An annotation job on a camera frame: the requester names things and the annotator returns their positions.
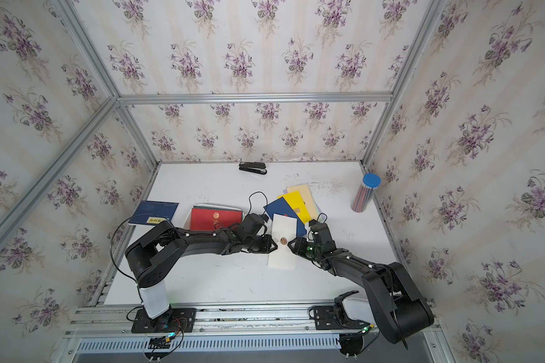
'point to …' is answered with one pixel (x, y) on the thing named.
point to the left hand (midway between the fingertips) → (280, 250)
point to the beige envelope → (307, 197)
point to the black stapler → (257, 167)
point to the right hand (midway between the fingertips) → (294, 246)
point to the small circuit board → (162, 342)
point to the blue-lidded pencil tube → (364, 195)
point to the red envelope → (208, 219)
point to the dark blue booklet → (147, 209)
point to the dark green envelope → (216, 208)
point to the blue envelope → (280, 206)
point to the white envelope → (284, 229)
